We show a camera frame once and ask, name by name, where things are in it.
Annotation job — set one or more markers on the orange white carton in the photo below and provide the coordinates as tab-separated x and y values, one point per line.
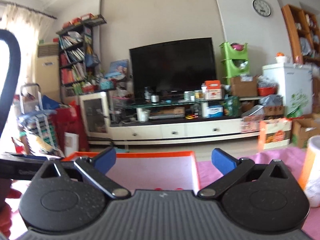
309	177

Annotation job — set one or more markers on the black flat television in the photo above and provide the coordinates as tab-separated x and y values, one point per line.
171	68

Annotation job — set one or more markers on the black bookshelf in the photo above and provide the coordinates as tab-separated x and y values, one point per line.
78	61

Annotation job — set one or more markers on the orange white fruit crate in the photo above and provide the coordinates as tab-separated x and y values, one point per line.
274	133

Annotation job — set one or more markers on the white TV cabinet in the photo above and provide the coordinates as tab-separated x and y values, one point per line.
178	122

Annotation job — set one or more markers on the brown cardboard box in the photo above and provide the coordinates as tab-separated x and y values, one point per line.
243	86

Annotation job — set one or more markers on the white floor air conditioner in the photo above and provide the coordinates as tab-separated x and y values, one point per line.
47	70

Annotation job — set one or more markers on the glass door side cabinet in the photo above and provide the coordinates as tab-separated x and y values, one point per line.
95	114

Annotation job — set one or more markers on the green stacking bins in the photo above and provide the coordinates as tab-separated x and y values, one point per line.
235	60

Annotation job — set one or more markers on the orange cardboard box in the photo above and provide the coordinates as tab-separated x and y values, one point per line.
146	171

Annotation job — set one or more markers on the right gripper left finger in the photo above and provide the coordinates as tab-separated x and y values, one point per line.
95	169

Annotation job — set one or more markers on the round wall clock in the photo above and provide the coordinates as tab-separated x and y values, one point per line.
262	8

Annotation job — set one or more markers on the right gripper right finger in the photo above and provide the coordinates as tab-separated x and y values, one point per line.
233	170

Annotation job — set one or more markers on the pink tablecloth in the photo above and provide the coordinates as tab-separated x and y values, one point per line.
74	199

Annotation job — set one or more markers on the red white box on shelf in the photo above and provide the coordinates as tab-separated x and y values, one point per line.
212	90

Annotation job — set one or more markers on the shopping trolley cart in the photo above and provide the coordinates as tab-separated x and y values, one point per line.
37	123

